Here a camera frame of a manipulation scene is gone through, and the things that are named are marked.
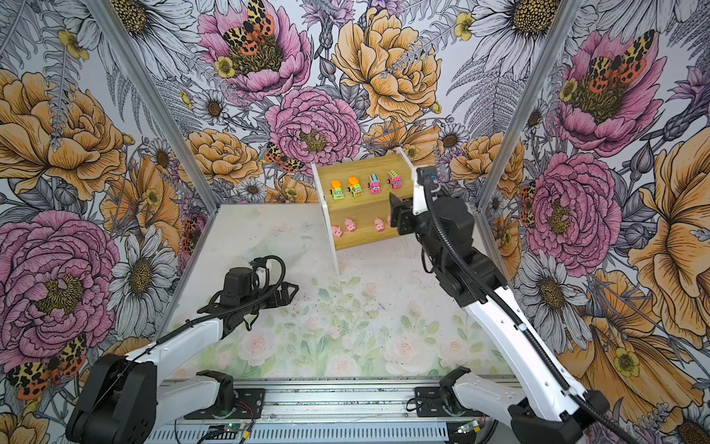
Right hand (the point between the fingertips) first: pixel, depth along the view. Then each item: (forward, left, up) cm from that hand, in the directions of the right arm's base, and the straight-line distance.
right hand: (404, 200), depth 64 cm
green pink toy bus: (+16, 0, -6) cm, 17 cm away
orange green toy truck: (+11, +16, -6) cm, 21 cm away
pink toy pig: (+11, +18, -23) cm, 31 cm away
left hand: (-4, +34, -36) cm, 50 cm away
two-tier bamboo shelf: (+11, +12, -8) cm, 18 cm away
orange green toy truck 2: (+13, +12, -6) cm, 19 cm away
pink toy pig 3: (+14, +4, -24) cm, 28 cm away
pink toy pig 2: (+14, +14, -24) cm, 31 cm away
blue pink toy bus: (+13, +6, -6) cm, 16 cm away
